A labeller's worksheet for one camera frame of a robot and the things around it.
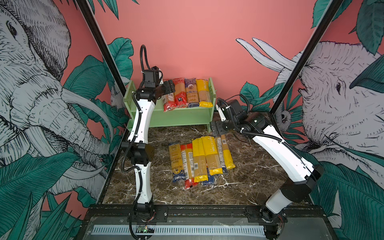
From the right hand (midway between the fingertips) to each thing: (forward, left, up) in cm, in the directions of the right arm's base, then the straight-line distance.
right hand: (216, 122), depth 71 cm
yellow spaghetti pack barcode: (-15, +8, -28) cm, 33 cm away
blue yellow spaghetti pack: (-15, +20, -28) cm, 38 cm away
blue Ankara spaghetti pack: (+26, +13, -2) cm, 29 cm away
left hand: (+24, +25, +6) cm, 36 cm away
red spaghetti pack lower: (-2, +16, -30) cm, 34 cm away
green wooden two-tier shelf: (+13, +10, -10) cm, 20 cm away
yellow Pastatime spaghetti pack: (-4, +1, -27) cm, 28 cm away
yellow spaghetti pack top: (+25, +6, -3) cm, 26 cm away
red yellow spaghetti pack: (+23, +20, 0) cm, 30 cm away
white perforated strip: (-41, +18, -32) cm, 55 cm away
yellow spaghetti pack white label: (-1, -8, -30) cm, 31 cm away
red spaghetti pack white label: (+15, +25, -1) cm, 30 cm away
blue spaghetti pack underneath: (-17, +2, -30) cm, 35 cm away
